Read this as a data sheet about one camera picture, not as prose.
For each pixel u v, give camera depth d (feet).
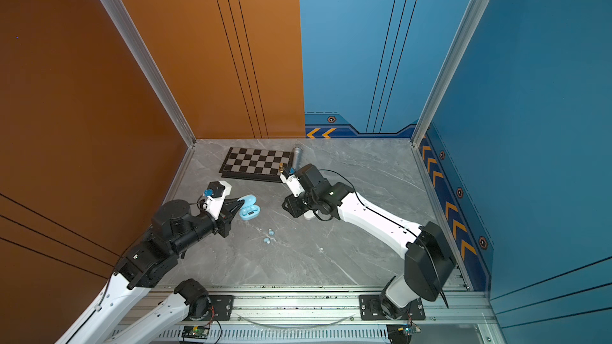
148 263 1.50
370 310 2.38
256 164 3.47
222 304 2.42
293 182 2.32
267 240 2.85
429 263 1.32
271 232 2.92
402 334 2.32
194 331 2.36
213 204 1.81
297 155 3.65
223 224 1.88
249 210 2.19
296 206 2.26
